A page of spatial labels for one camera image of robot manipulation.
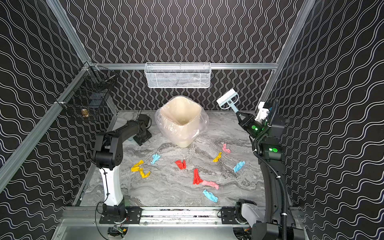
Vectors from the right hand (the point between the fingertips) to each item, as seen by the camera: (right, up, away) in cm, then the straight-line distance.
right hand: (236, 112), depth 68 cm
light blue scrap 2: (-10, -43, +12) cm, 46 cm away
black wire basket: (-83, +12, +24) cm, 88 cm away
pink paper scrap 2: (-10, -39, +18) cm, 44 cm away
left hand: (-48, -15, +35) cm, 62 cm away
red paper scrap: (-27, -30, +23) cm, 46 cm away
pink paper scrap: (+1, -21, +31) cm, 38 cm away
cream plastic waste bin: (-28, -2, +29) cm, 41 cm away
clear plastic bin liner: (-13, -3, +21) cm, 25 cm away
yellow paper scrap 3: (-5, -27, +27) cm, 39 cm away
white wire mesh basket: (-30, +29, +36) cm, 55 cm away
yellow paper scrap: (-54, -31, +23) cm, 66 cm away
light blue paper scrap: (-44, -26, +27) cm, 58 cm away
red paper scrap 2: (-17, -37, +19) cm, 45 cm away
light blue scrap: (+8, -30, +23) cm, 39 cm away
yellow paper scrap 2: (-49, -35, +20) cm, 63 cm away
